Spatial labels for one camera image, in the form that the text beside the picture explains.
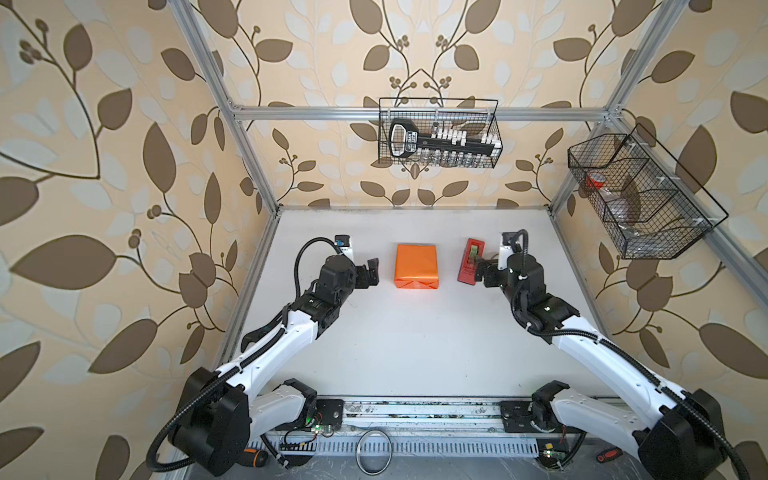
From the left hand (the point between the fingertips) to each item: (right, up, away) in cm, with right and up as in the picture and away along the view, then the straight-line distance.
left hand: (365, 258), depth 82 cm
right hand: (+35, 0, -2) cm, 35 cm away
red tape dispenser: (+32, -4, +17) cm, 37 cm away
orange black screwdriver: (-24, -44, -15) cm, 52 cm away
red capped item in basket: (+66, +22, +3) cm, 70 cm away
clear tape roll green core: (+35, +1, +17) cm, 39 cm away
